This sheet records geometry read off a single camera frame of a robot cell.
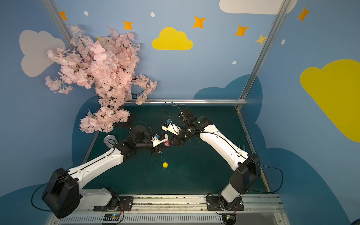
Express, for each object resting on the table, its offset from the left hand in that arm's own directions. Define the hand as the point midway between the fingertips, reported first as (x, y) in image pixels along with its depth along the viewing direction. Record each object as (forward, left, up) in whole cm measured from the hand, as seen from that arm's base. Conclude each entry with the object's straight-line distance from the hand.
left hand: (168, 139), depth 79 cm
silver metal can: (+5, +40, -12) cm, 42 cm away
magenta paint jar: (-4, 0, +3) cm, 5 cm away
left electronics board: (-36, +29, -22) cm, 51 cm away
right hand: (-1, -3, +2) cm, 4 cm away
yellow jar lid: (-8, +3, -19) cm, 20 cm away
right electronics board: (-35, -34, -22) cm, 53 cm away
